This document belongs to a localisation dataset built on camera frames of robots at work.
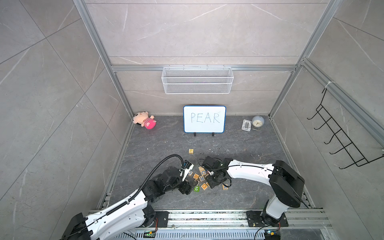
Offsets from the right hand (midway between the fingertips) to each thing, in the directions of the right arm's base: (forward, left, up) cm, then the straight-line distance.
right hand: (214, 182), depth 85 cm
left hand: (-1, +11, +11) cm, 16 cm away
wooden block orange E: (-3, +6, 0) cm, 6 cm away
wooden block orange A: (+4, +10, 0) cm, 11 cm away
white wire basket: (+59, +10, +30) cm, 67 cm away
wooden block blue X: (-4, -6, +1) cm, 7 cm away
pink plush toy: (+47, +50, +6) cm, 69 cm away
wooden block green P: (+21, +13, +1) cm, 25 cm away
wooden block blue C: (+5, +6, +1) cm, 8 cm away
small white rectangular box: (+44, -30, 0) cm, 53 cm away
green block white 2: (-4, +10, 0) cm, 11 cm away
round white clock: (+42, -36, +6) cm, 55 cm away
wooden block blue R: (+2, +7, +1) cm, 7 cm away
